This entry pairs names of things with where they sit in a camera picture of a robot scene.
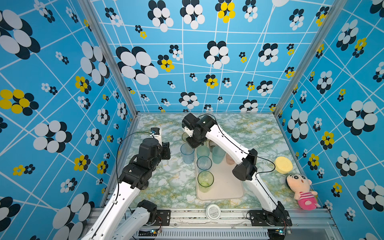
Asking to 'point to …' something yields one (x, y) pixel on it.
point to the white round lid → (213, 212)
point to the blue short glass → (188, 153)
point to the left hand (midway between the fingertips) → (167, 142)
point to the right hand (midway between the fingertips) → (194, 143)
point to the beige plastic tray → (225, 186)
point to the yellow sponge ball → (283, 165)
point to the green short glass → (205, 180)
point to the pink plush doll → (299, 184)
